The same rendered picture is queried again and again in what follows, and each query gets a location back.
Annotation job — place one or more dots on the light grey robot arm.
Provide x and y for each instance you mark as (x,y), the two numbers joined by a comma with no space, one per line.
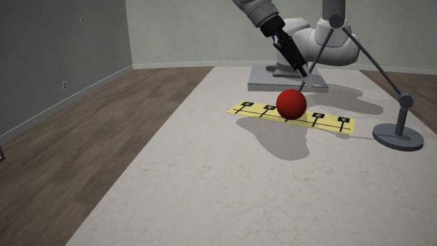
(339,51)

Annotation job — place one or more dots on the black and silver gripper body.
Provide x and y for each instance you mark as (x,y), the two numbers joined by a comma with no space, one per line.
(274,27)

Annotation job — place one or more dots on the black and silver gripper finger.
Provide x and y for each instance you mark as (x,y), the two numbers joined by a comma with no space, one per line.
(289,54)
(295,48)

